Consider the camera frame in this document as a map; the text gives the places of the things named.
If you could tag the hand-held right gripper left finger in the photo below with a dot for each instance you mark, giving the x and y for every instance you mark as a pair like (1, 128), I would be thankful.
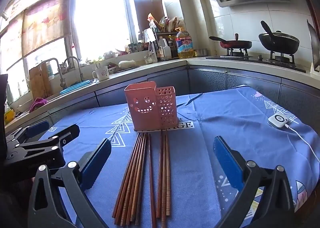
(96, 165)

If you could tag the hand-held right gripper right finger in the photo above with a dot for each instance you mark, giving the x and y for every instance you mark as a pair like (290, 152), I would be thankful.
(228, 163)

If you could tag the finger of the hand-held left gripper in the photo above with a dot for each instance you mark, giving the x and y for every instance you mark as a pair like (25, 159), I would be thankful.
(67, 133)
(37, 126)

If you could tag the bundle of wooden chopsticks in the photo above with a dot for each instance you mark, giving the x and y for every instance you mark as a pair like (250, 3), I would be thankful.
(132, 180)

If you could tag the pink plastic utensil holder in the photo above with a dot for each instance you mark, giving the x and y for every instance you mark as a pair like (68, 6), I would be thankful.
(140, 108)

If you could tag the pink cloth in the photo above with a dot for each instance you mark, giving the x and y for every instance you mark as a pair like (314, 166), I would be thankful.
(37, 104)

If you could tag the blue printed tablecloth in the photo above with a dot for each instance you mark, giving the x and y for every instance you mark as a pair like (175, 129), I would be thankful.
(200, 168)

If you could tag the wooden cutting board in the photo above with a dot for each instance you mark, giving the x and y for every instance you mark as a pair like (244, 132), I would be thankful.
(37, 83)

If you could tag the blue plastic basin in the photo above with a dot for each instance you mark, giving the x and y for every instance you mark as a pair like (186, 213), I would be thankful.
(75, 87)

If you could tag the steel kitchen faucet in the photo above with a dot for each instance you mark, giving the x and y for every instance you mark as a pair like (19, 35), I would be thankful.
(59, 68)
(79, 68)

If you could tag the white printed mug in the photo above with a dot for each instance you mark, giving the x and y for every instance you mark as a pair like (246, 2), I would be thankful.
(102, 73)

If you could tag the patterned ceramic bowl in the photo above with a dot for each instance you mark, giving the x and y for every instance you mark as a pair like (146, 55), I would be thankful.
(112, 68)

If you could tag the kitchen counter with cabinets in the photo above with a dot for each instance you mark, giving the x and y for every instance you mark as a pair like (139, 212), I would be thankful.
(212, 80)

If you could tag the narrow fruit print roller blind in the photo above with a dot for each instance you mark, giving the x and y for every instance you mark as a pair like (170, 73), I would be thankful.
(11, 43)

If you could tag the white oblong object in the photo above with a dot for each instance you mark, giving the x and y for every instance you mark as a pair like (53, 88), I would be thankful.
(126, 64)

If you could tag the wide fruit print roller blind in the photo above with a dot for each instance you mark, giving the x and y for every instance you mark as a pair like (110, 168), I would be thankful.
(45, 25)

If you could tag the black gas stove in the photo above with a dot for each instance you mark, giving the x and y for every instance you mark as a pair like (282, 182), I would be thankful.
(257, 59)

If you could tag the small glass jar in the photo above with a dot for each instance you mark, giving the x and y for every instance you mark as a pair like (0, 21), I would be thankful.
(149, 60)

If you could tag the row of spice jars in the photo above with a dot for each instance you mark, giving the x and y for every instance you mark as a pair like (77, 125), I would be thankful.
(137, 47)

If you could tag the red frying pan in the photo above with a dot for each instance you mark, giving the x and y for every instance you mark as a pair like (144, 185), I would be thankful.
(237, 43)

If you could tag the yellow cooking oil bottle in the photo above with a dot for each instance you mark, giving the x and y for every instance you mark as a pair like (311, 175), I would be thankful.
(185, 48)

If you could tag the white plastic jug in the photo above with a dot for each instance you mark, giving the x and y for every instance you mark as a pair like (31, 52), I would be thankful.
(163, 53)

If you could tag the dark sauce bottle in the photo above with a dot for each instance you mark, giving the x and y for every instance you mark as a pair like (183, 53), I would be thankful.
(173, 49)

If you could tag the black wok with lid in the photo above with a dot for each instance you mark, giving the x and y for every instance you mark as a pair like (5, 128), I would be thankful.
(280, 43)

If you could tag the steel cleaver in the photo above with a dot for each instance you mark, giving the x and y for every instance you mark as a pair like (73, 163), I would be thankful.
(315, 50)

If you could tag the brown cardboard sheet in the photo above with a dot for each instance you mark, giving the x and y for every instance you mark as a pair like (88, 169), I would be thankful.
(147, 13)

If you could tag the pile of snack packets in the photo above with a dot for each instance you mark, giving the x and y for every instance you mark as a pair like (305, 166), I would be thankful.
(165, 24)

